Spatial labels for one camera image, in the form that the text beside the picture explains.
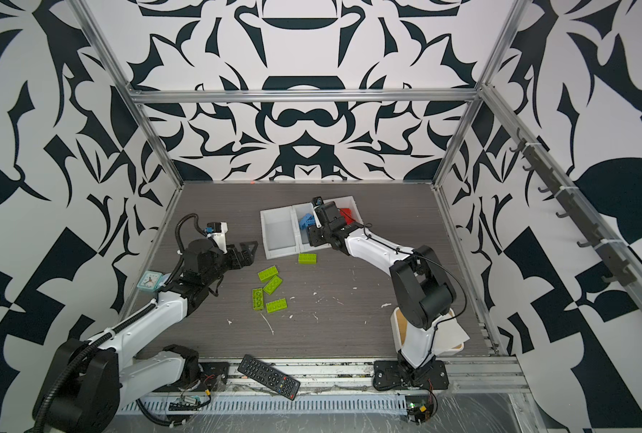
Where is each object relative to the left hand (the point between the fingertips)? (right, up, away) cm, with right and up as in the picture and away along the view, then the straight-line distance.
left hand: (245, 239), depth 84 cm
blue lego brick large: (+18, +5, +19) cm, 27 cm away
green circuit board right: (+49, -42, -13) cm, 66 cm away
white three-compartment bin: (+9, 0, +18) cm, 20 cm away
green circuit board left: (-10, -39, -16) cm, 44 cm away
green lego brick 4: (+19, -8, +12) cm, 24 cm away
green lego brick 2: (+7, -16, +7) cm, 19 cm away
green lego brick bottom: (+9, -21, +2) cm, 23 cm away
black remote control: (+9, -36, -11) cm, 38 cm away
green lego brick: (+5, -12, +8) cm, 16 cm away
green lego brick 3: (+3, -19, +3) cm, 20 cm away
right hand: (+21, +4, +8) cm, 23 cm away
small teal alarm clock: (-33, -14, +6) cm, 36 cm away
